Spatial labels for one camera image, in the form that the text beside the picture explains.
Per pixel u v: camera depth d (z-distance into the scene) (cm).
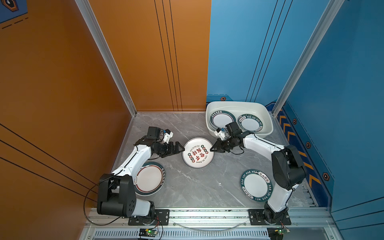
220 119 113
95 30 76
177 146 76
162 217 73
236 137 69
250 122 112
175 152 74
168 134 81
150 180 85
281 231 69
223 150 81
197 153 88
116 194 43
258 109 116
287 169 46
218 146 79
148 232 71
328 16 72
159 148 71
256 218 72
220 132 86
